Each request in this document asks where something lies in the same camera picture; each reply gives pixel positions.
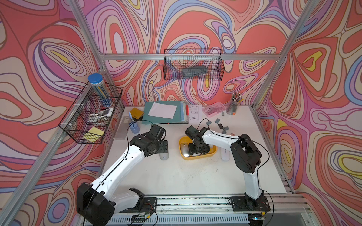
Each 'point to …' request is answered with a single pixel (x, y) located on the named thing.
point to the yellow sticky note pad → (94, 134)
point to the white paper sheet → (162, 110)
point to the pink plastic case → (212, 109)
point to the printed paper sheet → (195, 113)
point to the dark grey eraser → (220, 125)
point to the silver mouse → (185, 149)
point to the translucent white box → (121, 134)
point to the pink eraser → (232, 134)
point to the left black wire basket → (87, 120)
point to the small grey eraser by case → (223, 113)
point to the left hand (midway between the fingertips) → (160, 147)
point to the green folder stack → (181, 117)
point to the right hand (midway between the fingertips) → (195, 155)
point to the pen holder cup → (235, 99)
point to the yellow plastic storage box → (185, 139)
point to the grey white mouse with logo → (164, 156)
